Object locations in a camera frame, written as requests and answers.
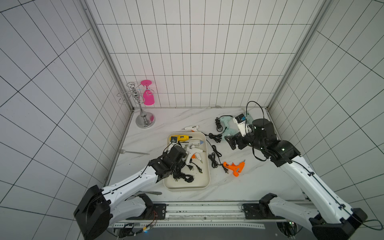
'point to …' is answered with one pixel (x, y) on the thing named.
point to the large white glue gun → (196, 142)
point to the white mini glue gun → (192, 152)
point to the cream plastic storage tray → (195, 176)
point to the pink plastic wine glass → (148, 97)
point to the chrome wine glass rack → (144, 120)
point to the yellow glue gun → (176, 138)
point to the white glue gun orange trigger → (192, 128)
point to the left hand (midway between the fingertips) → (173, 154)
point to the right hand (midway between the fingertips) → (228, 132)
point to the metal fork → (122, 151)
